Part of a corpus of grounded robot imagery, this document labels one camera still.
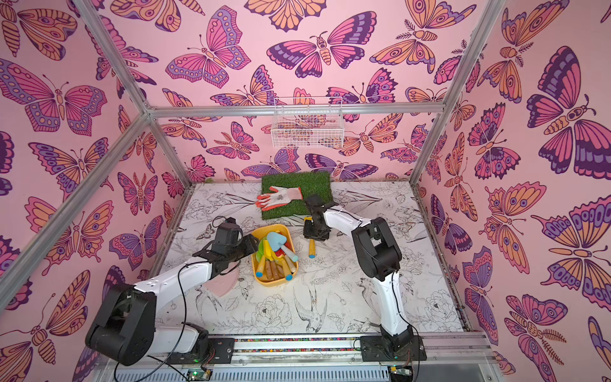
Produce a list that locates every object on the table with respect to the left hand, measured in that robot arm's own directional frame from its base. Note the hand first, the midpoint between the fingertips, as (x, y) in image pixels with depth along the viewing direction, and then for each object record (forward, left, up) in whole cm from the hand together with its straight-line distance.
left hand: (259, 239), depth 91 cm
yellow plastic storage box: (+7, -9, -3) cm, 12 cm away
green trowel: (-5, 0, -5) cm, 7 cm away
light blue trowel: (+3, -6, -5) cm, 8 cm away
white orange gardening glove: (+25, -6, -4) cm, 26 cm away
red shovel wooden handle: (-11, -8, -4) cm, 14 cm away
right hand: (+5, -17, -7) cm, 19 cm away
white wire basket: (+38, -19, +26) cm, 50 cm away
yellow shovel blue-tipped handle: (+3, -20, -7) cm, 22 cm away
